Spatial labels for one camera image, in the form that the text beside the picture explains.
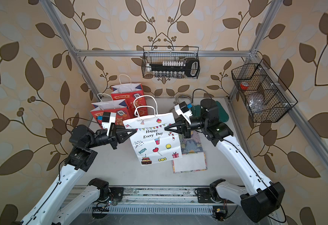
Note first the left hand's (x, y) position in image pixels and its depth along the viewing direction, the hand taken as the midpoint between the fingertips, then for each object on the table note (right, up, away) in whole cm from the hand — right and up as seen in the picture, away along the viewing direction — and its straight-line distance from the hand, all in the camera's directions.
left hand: (132, 130), depth 57 cm
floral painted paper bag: (+31, -21, +31) cm, 48 cm away
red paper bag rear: (-8, +19, +34) cm, 40 cm away
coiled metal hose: (+20, +16, +61) cm, 67 cm away
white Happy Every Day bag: (+8, -6, +4) cm, 11 cm away
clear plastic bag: (+59, +11, +14) cm, 62 cm away
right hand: (+13, +1, +2) cm, 14 cm away
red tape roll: (+59, +23, +25) cm, 68 cm away
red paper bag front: (-15, +11, +26) cm, 32 cm away
